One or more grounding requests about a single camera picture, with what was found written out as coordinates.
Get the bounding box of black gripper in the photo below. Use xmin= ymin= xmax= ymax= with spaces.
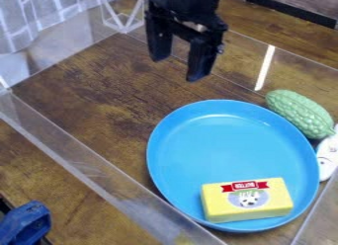
xmin=146 ymin=0 xmax=229 ymax=82

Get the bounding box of yellow butter box toy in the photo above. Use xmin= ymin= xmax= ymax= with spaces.
xmin=200 ymin=178 xmax=293 ymax=223

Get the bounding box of white oval toy object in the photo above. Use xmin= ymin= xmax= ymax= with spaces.
xmin=317 ymin=124 xmax=338 ymax=182

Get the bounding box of green bitter gourd toy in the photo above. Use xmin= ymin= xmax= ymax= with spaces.
xmin=266 ymin=89 xmax=335 ymax=139

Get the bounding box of grey checked cloth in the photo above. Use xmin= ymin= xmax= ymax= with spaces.
xmin=0 ymin=0 xmax=115 ymax=54

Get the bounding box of blue round plate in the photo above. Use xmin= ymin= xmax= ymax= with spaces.
xmin=147 ymin=100 xmax=319 ymax=233

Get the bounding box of blue clamp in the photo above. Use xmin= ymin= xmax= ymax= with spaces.
xmin=0 ymin=201 xmax=52 ymax=245

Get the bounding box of clear acrylic enclosure wall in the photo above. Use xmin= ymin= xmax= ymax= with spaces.
xmin=0 ymin=0 xmax=338 ymax=245

